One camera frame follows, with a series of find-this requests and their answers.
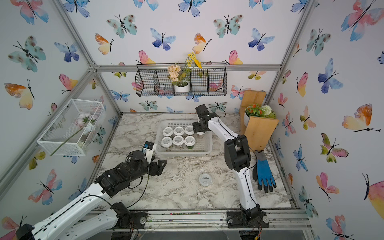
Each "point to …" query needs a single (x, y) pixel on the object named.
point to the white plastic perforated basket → (203, 147)
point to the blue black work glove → (262, 173)
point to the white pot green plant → (255, 110)
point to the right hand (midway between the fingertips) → (201, 125)
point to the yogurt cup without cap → (205, 179)
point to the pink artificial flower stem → (86, 121)
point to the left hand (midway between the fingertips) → (162, 159)
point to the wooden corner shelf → (258, 130)
